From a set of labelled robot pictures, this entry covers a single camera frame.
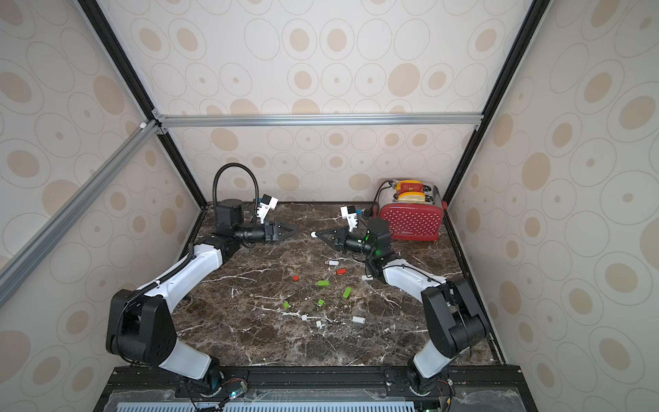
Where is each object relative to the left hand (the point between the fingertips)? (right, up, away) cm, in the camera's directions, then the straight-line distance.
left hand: (299, 231), depth 75 cm
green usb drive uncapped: (+15, -22, +17) cm, 32 cm away
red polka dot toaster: (+40, +3, +23) cm, 46 cm away
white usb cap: (0, -29, +11) cm, 31 cm away
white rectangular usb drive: (+23, -17, +19) cm, 35 cm away
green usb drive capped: (+6, -20, +20) cm, 29 cm away
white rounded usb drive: (+4, -1, +2) cm, 5 cm away
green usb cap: (-6, -26, +15) cm, 31 cm away
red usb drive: (+13, -16, +22) cm, 30 cm away
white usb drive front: (+19, -30, +11) cm, 37 cm away
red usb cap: (-4, -18, +22) cm, 29 cm away
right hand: (+4, -3, 0) cm, 5 cm away
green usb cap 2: (+6, -25, +15) cm, 30 cm away
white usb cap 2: (+5, -31, +10) cm, 33 cm away
